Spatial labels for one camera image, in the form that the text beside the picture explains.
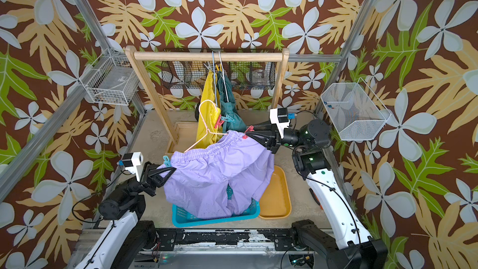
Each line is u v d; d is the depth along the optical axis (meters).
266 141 0.54
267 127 0.55
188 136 1.10
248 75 0.99
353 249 0.37
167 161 0.55
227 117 0.61
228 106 0.63
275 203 0.86
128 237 0.54
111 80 0.86
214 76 0.73
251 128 0.55
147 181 0.53
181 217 0.77
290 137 0.53
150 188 0.54
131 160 0.51
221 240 0.75
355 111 0.84
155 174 0.55
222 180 0.65
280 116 0.46
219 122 0.64
